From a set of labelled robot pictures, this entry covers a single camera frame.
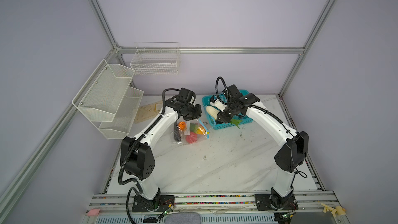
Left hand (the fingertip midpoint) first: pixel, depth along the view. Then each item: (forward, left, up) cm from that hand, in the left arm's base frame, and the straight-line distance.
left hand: (200, 115), depth 84 cm
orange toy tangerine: (+4, +12, -16) cm, 20 cm away
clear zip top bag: (-3, +7, -12) cm, 14 cm away
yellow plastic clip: (-42, -64, -17) cm, 79 cm away
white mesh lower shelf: (+4, +47, -9) cm, 48 cm away
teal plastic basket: (-2, -21, -3) cm, 22 cm away
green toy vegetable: (-3, +2, -8) cm, 9 cm away
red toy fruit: (-7, +5, -12) cm, 15 cm away
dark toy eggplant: (-2, +15, -15) cm, 21 cm away
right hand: (+1, -10, 0) cm, 10 cm away
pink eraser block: (-43, +50, -20) cm, 68 cm away
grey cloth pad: (-45, +8, -17) cm, 49 cm away
